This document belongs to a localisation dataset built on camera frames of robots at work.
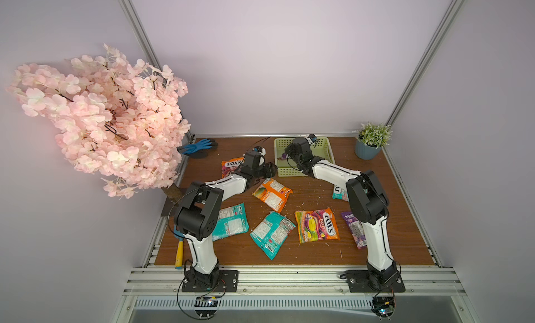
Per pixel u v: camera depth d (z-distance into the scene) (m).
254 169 0.77
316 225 0.85
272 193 0.95
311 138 0.89
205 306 0.72
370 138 0.98
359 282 0.73
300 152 0.78
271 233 0.83
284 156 0.97
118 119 0.58
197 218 0.50
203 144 1.16
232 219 0.88
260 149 0.88
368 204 0.55
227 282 0.73
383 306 0.69
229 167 1.06
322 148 1.13
